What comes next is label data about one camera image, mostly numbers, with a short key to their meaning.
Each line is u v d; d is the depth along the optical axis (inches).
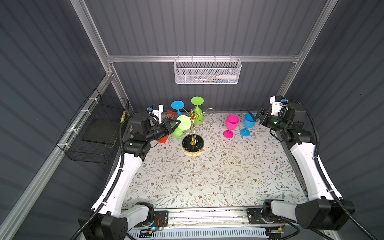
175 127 26.8
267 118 25.0
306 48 33.2
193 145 39.2
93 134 29.1
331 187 15.6
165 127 23.7
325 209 14.7
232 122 37.7
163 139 32.1
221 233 30.3
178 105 33.2
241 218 29.6
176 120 26.7
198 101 34.0
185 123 27.5
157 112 25.1
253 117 26.4
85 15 27.9
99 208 14.9
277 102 25.1
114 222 14.3
